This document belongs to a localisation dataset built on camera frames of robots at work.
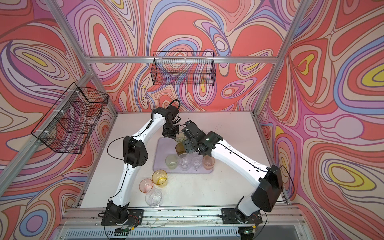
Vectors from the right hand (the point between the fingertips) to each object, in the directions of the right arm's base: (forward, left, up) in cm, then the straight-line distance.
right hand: (195, 146), depth 78 cm
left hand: (+14, +10, -12) cm, 21 cm away
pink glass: (-1, -8, -17) cm, 19 cm away
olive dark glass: (+6, +9, -11) cm, 15 cm away
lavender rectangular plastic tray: (+11, +19, -16) cm, 27 cm away
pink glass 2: (-14, +28, -16) cm, 35 cm away
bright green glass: (+16, +10, -13) cm, 23 cm away
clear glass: (-1, +7, -14) cm, 16 cm away
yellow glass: (-10, +21, -17) cm, 29 cm away
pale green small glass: (+1, +15, -18) cm, 24 cm away
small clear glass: (-3, -1, -13) cm, 13 cm away
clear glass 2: (-20, +23, -18) cm, 36 cm away
